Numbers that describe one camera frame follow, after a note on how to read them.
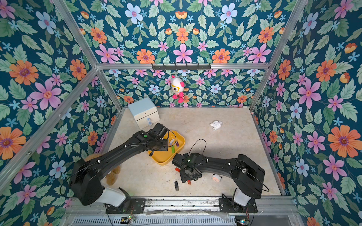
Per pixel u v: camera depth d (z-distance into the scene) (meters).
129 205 0.69
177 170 0.86
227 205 0.74
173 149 0.96
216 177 0.82
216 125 1.04
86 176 0.40
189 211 0.72
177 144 0.98
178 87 0.98
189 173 0.68
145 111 0.98
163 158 0.89
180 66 0.93
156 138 0.63
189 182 0.82
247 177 0.43
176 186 0.80
